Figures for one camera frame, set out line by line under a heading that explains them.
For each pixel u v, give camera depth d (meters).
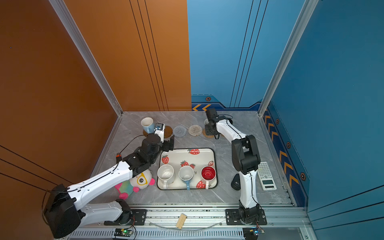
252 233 0.71
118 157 0.94
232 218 0.73
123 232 0.71
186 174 0.85
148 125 0.99
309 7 0.69
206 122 0.98
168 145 0.72
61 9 0.70
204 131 1.08
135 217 0.74
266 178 0.85
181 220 0.72
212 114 0.80
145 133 1.02
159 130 0.66
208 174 0.85
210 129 0.79
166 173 0.87
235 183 0.82
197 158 0.94
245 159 0.54
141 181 0.79
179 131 1.08
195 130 1.09
